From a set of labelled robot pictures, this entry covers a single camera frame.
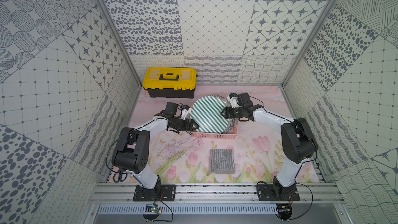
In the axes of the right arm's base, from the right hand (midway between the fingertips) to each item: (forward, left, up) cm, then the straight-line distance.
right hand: (226, 114), depth 95 cm
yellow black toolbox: (+19, +37, +11) cm, 42 cm away
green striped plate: (+1, +12, +1) cm, 12 cm away
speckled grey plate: (+5, -1, +4) cm, 7 cm away
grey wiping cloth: (-26, +3, -7) cm, 27 cm away
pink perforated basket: (-11, -3, -6) cm, 12 cm away
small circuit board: (-48, +35, -7) cm, 60 cm away
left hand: (-7, +20, 0) cm, 22 cm away
